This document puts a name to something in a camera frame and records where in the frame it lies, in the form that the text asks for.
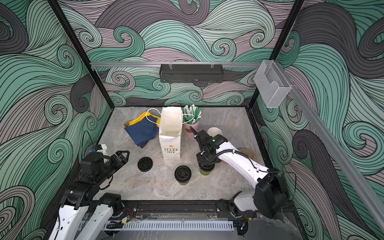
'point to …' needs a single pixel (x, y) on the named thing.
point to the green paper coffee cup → (183, 181)
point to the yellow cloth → (143, 115)
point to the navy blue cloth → (143, 131)
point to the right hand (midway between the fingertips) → (206, 162)
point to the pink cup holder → (188, 133)
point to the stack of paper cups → (213, 131)
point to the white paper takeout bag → (169, 132)
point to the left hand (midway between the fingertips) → (126, 153)
